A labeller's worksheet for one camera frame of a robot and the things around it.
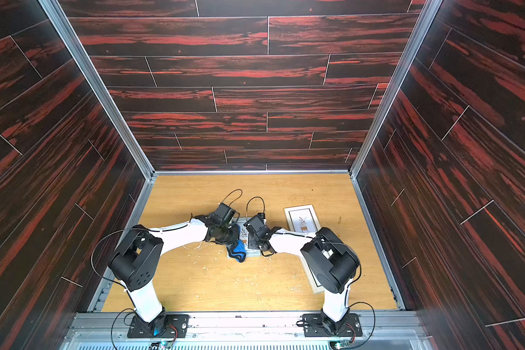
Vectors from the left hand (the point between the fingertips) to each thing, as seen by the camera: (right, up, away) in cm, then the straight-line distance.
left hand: (242, 239), depth 93 cm
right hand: (+7, 0, +2) cm, 8 cm away
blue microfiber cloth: (-1, -3, -7) cm, 8 cm away
